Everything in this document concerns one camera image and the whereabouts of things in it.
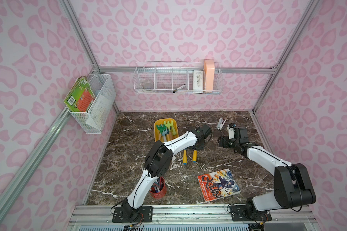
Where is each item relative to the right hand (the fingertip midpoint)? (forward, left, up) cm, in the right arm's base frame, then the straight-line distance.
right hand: (223, 138), depth 92 cm
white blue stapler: (+18, -3, -7) cm, 20 cm away
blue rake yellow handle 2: (-10, +18, -7) cm, 22 cm away
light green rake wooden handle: (+15, +36, -5) cm, 39 cm away
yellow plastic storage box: (+11, +39, -6) cm, 41 cm away
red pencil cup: (-31, +38, -2) cm, 49 cm away
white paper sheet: (+6, +75, +19) cm, 77 cm away
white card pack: (+26, +17, +24) cm, 39 cm away
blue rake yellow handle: (-10, +25, -7) cm, 28 cm away
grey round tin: (+29, +49, +20) cm, 60 cm away
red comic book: (-26, +6, -8) cm, 28 cm away
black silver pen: (+29, +27, +19) cm, 44 cm away
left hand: (-2, +15, -6) cm, 16 cm away
